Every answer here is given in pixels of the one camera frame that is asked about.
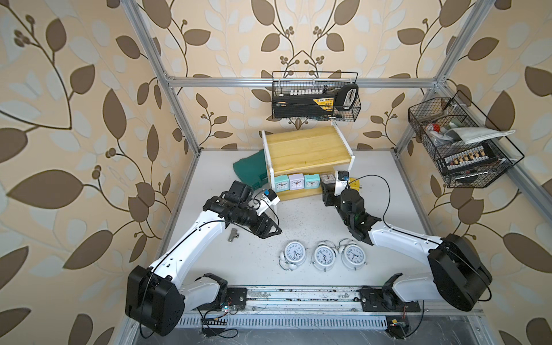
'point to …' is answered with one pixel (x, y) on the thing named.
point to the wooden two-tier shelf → (309, 150)
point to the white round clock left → (293, 255)
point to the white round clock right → (353, 255)
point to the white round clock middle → (324, 256)
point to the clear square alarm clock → (328, 180)
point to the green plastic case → (251, 170)
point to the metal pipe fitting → (233, 234)
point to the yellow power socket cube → (355, 185)
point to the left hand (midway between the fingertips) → (274, 226)
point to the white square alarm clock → (296, 181)
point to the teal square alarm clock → (282, 183)
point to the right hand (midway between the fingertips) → (329, 182)
